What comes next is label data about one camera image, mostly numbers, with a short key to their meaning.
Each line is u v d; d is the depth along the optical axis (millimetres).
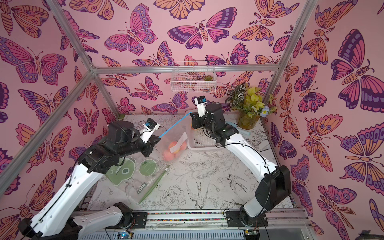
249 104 952
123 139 469
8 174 504
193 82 1061
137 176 894
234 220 731
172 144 829
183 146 883
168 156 852
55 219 368
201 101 647
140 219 733
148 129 537
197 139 1059
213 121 570
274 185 412
